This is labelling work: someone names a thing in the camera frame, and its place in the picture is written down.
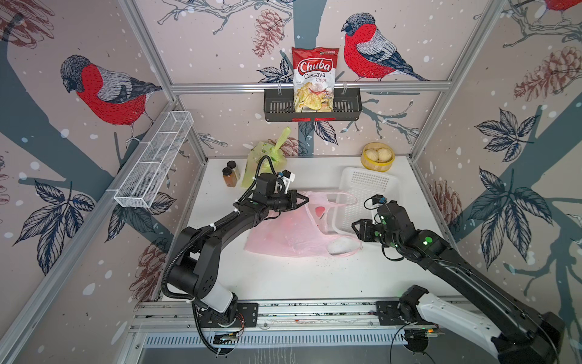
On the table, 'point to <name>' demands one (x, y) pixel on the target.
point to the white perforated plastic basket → (363, 184)
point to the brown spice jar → (229, 177)
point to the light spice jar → (233, 164)
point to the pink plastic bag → (302, 230)
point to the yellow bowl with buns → (377, 157)
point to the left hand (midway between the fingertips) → (312, 197)
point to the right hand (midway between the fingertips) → (355, 224)
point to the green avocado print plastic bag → (262, 149)
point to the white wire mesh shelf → (136, 189)
